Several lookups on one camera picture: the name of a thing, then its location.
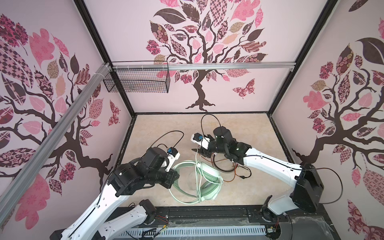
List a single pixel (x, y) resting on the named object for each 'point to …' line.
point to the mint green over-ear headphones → (208, 190)
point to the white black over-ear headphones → (231, 157)
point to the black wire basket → (137, 81)
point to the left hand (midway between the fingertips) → (176, 179)
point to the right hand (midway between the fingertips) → (195, 141)
